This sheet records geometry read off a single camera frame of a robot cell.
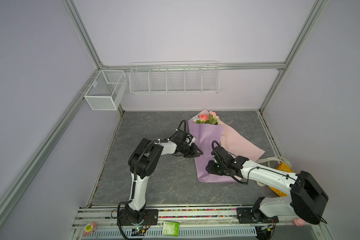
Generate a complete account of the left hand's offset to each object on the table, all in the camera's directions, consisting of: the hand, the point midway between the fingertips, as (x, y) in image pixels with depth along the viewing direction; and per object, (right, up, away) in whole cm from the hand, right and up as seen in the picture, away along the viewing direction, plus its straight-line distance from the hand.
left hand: (202, 155), depth 92 cm
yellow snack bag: (+45, -5, -8) cm, 46 cm away
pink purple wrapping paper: (+6, +13, +9) cm, 17 cm away
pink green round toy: (-54, -28, -25) cm, 66 cm away
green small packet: (-17, -29, -23) cm, 41 cm away
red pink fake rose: (+2, +25, +14) cm, 29 cm away
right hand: (+2, -6, -8) cm, 11 cm away
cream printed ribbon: (+51, 0, +6) cm, 51 cm away
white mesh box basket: (-63, +41, +5) cm, 76 cm away
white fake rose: (-3, +24, +17) cm, 30 cm away
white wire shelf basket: (-2, +52, +8) cm, 53 cm away
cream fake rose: (+13, +25, +18) cm, 34 cm away
